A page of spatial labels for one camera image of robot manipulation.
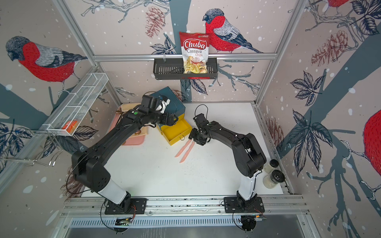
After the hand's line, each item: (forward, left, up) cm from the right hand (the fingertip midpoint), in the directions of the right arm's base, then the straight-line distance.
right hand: (190, 138), depth 92 cm
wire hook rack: (-19, +55, +30) cm, 65 cm away
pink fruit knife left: (-4, +5, -7) cm, 9 cm away
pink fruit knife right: (-7, +2, -7) cm, 9 cm away
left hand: (+4, +9, +18) cm, 20 cm away
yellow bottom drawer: (+4, +13, -1) cm, 13 cm away
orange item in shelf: (-13, +53, +28) cm, 61 cm away
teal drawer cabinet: (+14, +10, +14) cm, 23 cm away
